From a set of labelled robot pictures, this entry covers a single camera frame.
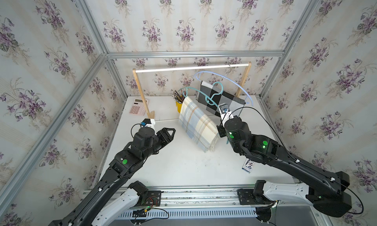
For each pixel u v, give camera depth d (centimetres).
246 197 73
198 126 73
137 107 111
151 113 108
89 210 39
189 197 75
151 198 73
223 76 78
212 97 66
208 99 67
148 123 62
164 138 58
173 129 66
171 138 59
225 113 51
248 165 82
